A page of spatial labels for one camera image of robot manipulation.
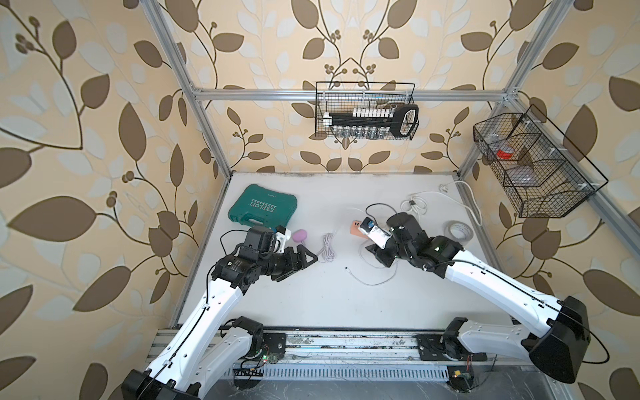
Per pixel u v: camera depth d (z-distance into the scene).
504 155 0.81
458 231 0.99
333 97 0.91
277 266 0.63
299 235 1.00
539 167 0.75
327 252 0.93
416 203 1.06
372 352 0.74
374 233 0.66
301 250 0.66
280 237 0.70
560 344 0.37
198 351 0.41
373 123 0.85
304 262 0.65
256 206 1.02
